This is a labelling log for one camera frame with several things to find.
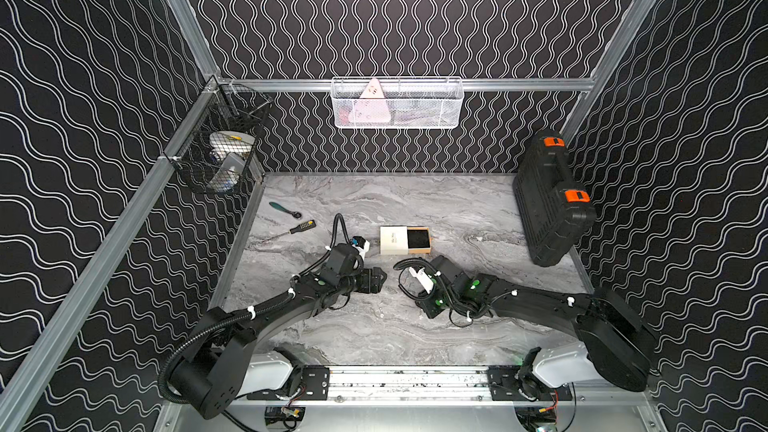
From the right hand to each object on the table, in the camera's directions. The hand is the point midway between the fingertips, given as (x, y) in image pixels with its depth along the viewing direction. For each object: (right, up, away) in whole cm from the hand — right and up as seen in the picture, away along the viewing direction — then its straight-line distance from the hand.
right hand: (419, 299), depth 85 cm
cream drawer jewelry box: (-3, +15, +13) cm, 20 cm away
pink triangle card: (-14, +56, +5) cm, 58 cm away
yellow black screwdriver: (-37, +20, +19) cm, 46 cm away
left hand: (-12, +8, 0) cm, 14 cm away
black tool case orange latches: (+37, +25, -3) cm, 44 cm away
